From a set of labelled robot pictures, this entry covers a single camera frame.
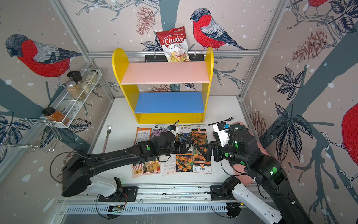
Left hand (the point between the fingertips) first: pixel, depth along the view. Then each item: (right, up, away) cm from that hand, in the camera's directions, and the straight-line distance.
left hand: (188, 144), depth 75 cm
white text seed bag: (-12, -15, +9) cm, 21 cm away
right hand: (+6, +4, -15) cm, 16 cm away
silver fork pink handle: (-58, +6, +26) cm, 64 cm away
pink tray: (+18, -3, -25) cm, 30 cm away
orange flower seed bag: (+8, -15, +9) cm, 19 cm away
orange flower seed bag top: (+8, +1, +23) cm, 24 cm away
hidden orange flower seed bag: (-2, -14, +10) cm, 17 cm away
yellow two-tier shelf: (-15, +20, +16) cm, 30 cm away
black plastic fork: (+31, +11, +30) cm, 45 cm away
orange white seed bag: (-32, +1, +23) cm, 39 cm away
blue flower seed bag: (-2, +2, +23) cm, 23 cm away
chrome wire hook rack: (-73, +8, -2) cm, 73 cm away
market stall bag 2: (-21, -16, +8) cm, 28 cm away
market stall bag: (-31, -17, +7) cm, 36 cm away
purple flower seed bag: (-22, +4, +25) cm, 34 cm away
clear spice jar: (-61, +40, +11) cm, 73 cm away
